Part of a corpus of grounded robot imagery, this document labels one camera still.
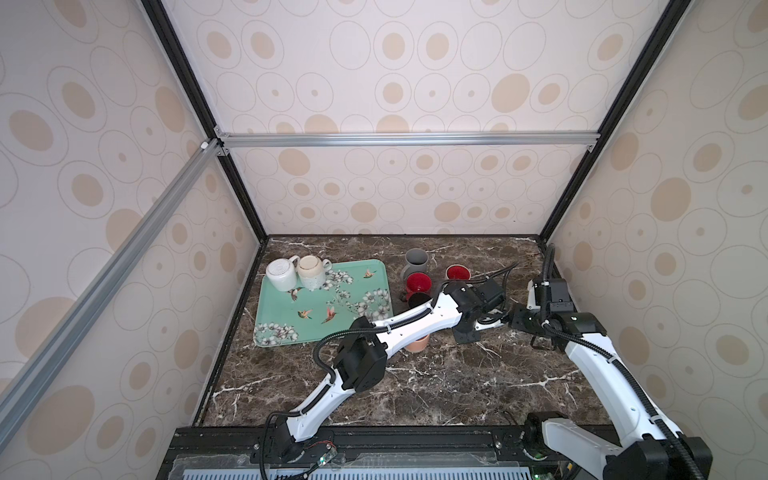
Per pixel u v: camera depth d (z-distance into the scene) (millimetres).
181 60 744
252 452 726
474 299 612
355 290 1039
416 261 1020
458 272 1014
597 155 946
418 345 851
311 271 987
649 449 381
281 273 977
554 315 578
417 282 1009
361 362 524
